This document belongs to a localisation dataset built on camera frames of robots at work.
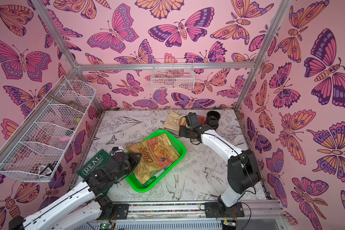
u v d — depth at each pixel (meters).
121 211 0.73
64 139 0.73
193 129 0.67
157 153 0.89
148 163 0.80
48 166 0.64
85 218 0.56
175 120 1.11
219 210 0.65
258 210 0.74
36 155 0.65
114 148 0.71
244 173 0.43
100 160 0.90
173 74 0.95
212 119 0.97
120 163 0.55
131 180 0.75
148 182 0.81
